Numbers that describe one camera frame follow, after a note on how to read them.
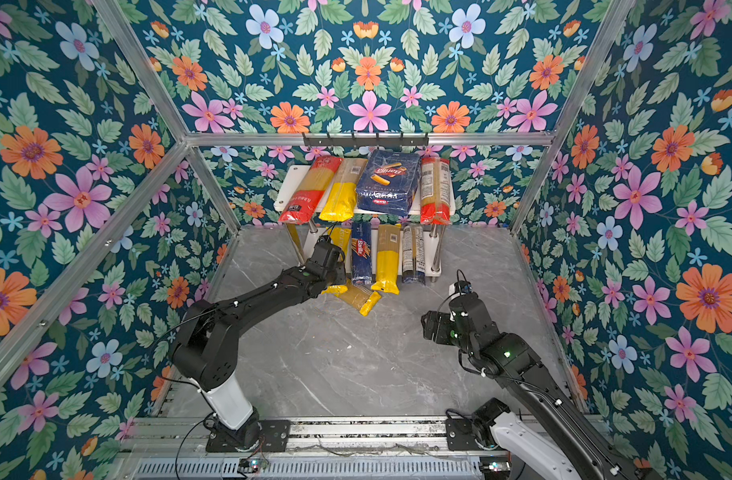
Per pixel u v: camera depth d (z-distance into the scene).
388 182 0.75
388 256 0.99
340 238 0.98
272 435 0.74
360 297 0.96
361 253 0.99
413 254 1.00
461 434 0.73
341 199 0.75
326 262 0.72
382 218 1.23
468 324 0.53
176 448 0.72
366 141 0.93
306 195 0.76
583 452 0.40
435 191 0.77
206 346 0.47
